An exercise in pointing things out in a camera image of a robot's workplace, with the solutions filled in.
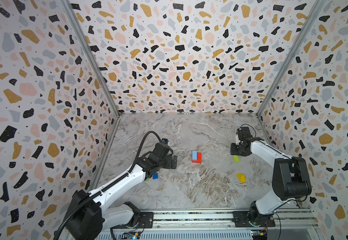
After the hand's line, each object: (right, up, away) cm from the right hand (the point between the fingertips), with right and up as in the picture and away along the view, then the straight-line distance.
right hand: (233, 147), depth 94 cm
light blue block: (-24, -5, +1) cm, 25 cm away
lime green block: (+2, -7, +1) cm, 8 cm away
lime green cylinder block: (-45, -7, -37) cm, 59 cm away
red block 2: (-21, -6, +1) cm, 22 cm away
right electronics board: (+5, -39, -22) cm, 45 cm away
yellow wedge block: (+3, -17, -6) cm, 18 cm away
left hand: (-39, -4, -12) cm, 41 cm away
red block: (-24, -9, 0) cm, 25 cm away
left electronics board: (-56, -38, -24) cm, 72 cm away
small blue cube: (-48, -16, -6) cm, 51 cm away
